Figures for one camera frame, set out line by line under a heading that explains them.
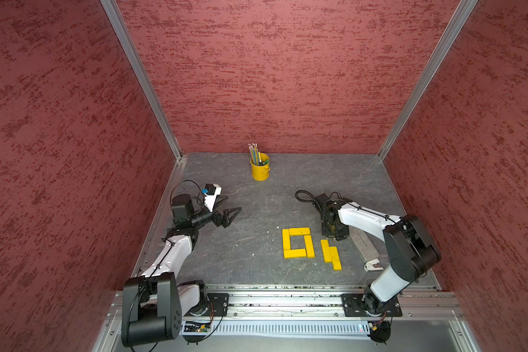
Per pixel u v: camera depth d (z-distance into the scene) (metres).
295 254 0.86
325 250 0.86
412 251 0.46
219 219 0.73
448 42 0.78
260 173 1.07
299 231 0.92
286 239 0.90
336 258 0.84
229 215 0.73
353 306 0.74
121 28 0.75
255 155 1.03
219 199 0.83
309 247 0.88
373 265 0.78
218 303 0.75
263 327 0.77
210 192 0.71
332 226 0.75
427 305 0.76
